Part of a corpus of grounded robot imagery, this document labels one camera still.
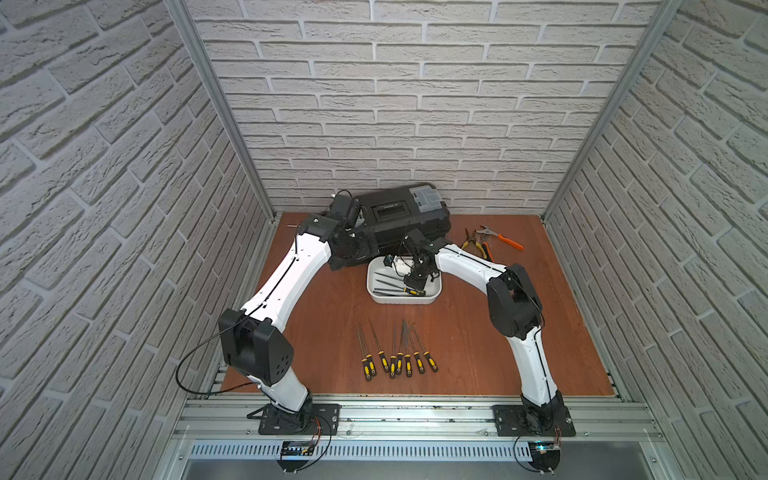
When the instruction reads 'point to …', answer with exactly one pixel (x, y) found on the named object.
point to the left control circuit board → (295, 448)
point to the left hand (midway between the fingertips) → (369, 249)
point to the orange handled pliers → (485, 231)
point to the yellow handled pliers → (472, 240)
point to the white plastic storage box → (386, 286)
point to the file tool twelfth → (390, 293)
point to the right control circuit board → (545, 455)
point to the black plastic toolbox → (389, 215)
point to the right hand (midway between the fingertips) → (416, 277)
